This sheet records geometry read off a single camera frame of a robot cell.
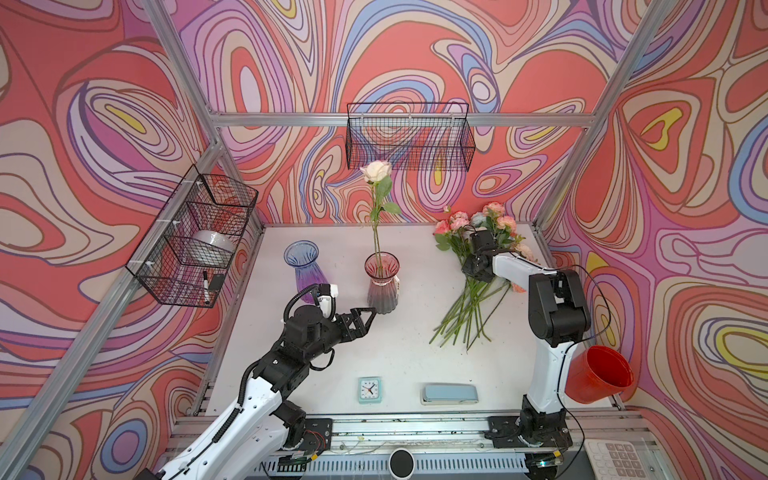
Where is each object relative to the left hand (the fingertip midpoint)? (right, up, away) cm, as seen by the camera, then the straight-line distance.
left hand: (369, 313), depth 74 cm
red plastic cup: (+54, -13, -3) cm, 56 cm away
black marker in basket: (-40, +7, -2) cm, 41 cm away
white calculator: (+58, -33, -5) cm, 67 cm away
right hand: (+35, +8, +30) cm, 47 cm away
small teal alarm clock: (0, -21, +5) cm, 22 cm away
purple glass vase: (-21, +15, +15) cm, 30 cm away
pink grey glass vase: (+4, +6, +10) cm, 12 cm away
